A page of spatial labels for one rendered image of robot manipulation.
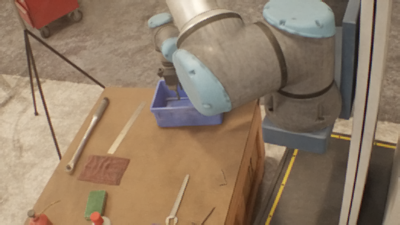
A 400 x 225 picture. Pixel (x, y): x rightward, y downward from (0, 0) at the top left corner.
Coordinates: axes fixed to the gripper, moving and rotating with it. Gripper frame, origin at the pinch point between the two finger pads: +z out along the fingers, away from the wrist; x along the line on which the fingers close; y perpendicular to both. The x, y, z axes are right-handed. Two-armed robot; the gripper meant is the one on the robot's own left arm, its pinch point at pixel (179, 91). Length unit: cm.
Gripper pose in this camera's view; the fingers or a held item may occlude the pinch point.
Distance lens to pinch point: 164.0
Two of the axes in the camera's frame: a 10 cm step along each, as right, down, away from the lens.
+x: -1.2, 6.9, -7.1
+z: 1.7, 7.2, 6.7
